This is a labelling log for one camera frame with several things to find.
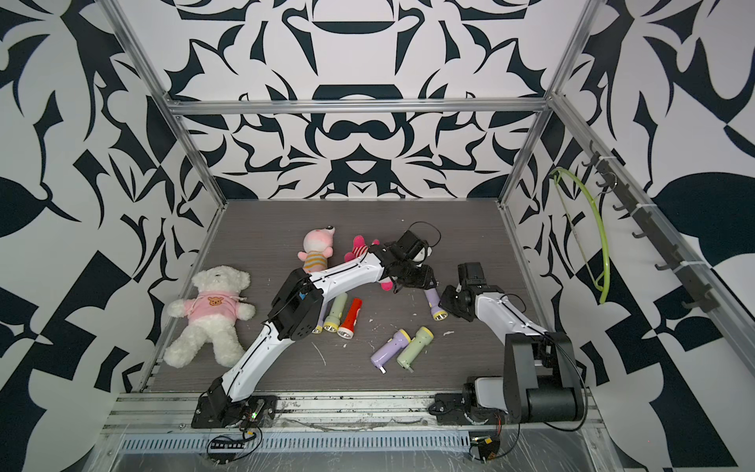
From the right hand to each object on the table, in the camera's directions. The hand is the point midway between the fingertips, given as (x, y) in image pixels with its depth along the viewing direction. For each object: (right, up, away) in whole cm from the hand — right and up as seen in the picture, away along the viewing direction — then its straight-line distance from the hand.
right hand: (445, 298), depth 92 cm
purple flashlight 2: (-33, +1, -29) cm, 44 cm away
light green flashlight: (-8, -9, -9) cm, 15 cm away
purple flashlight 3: (-16, -11, -9) cm, 22 cm away
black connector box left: (-58, -32, -19) cm, 68 cm away
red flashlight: (-29, -5, -5) cm, 30 cm away
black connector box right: (+6, -31, -20) cm, 37 cm away
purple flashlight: (-4, 0, -1) cm, 4 cm away
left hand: (-4, +6, 0) cm, 7 cm away
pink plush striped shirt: (-41, +15, +6) cm, 44 cm away
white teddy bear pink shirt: (-67, -2, -9) cm, 68 cm away
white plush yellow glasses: (-27, +14, +7) cm, 31 cm away
